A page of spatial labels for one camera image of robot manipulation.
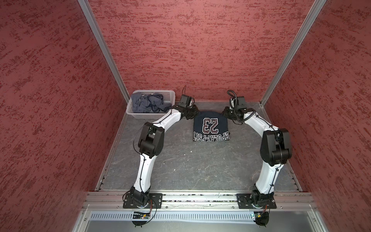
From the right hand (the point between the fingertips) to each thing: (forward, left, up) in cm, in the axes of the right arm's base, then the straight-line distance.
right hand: (222, 114), depth 97 cm
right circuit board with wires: (-58, -12, -13) cm, 60 cm away
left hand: (0, +15, 0) cm, 15 cm away
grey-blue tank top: (+17, +54, -3) cm, 57 cm away
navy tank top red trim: (-6, +8, -5) cm, 11 cm away
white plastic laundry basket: (+26, +39, -5) cm, 47 cm away
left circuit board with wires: (-54, +50, -14) cm, 76 cm away
